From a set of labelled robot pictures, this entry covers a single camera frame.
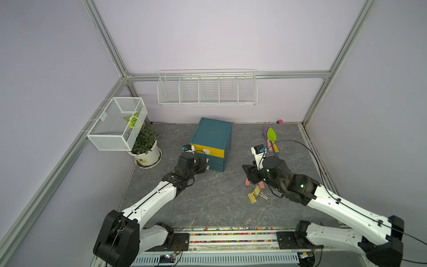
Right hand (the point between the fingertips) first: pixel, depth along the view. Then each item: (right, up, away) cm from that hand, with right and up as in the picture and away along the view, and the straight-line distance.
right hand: (247, 163), depth 72 cm
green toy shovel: (+24, +13, +41) cm, 49 cm away
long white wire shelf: (-20, +43, +30) cm, 56 cm away
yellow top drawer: (-18, +5, +10) cm, 21 cm away
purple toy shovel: (+19, +14, +41) cm, 47 cm away
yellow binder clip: (+8, -17, +16) cm, 24 cm away
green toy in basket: (-55, +20, +9) cm, 60 cm away
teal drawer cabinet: (-16, +11, +13) cm, 23 cm away
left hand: (-20, -1, +13) cm, 24 cm away
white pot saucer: (-57, -6, +25) cm, 62 cm away
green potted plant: (-52, +10, +16) cm, 55 cm away
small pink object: (+34, +24, +52) cm, 67 cm away
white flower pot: (-51, 0, +22) cm, 56 cm away
